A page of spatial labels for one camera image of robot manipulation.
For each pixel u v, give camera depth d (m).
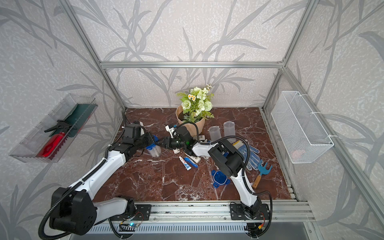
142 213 0.72
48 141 0.60
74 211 0.39
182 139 0.77
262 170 0.87
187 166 0.89
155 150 0.91
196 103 0.86
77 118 0.72
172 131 0.84
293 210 0.76
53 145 0.59
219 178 0.85
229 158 0.56
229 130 1.04
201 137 1.02
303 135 0.61
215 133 1.00
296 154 0.71
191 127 0.89
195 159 0.91
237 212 0.73
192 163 0.90
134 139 0.65
